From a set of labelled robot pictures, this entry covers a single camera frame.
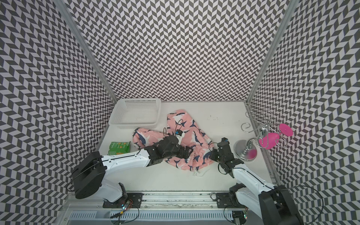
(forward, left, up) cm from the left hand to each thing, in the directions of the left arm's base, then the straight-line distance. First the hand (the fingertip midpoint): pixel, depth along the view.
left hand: (187, 150), depth 81 cm
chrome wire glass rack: (+4, -36, -8) cm, 37 cm away
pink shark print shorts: (+13, -2, -5) cm, 15 cm away
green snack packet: (+5, +44, -6) cm, 45 cm away
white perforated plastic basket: (+30, +38, -3) cm, 48 cm away
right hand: (+1, -16, -8) cm, 18 cm away
